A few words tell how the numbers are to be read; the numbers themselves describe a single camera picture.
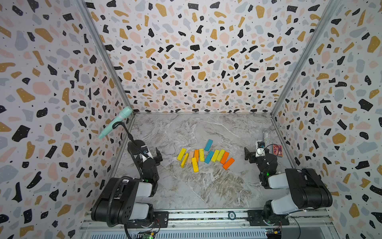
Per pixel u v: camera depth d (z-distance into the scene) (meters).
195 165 0.92
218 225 0.73
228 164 0.94
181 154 0.97
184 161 0.93
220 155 0.97
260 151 0.80
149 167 0.67
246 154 0.86
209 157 0.97
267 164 0.70
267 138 1.03
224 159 0.96
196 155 0.97
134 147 0.98
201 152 0.98
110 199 0.39
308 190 0.46
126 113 0.76
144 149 0.73
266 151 0.85
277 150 0.98
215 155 0.97
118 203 0.44
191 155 0.97
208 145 1.04
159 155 0.83
